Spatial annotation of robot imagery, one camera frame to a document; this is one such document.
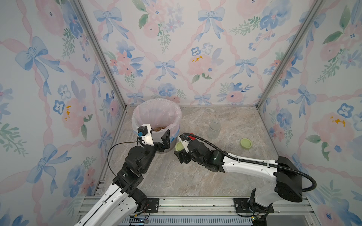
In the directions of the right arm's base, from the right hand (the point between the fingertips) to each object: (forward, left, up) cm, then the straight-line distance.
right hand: (180, 147), depth 78 cm
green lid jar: (+16, -21, -6) cm, 27 cm away
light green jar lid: (+13, -45, -17) cm, 50 cm away
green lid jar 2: (-1, +1, +3) cm, 3 cm away
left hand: (+1, +9, +16) cm, 18 cm away
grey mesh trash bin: (+3, +11, +12) cm, 16 cm away
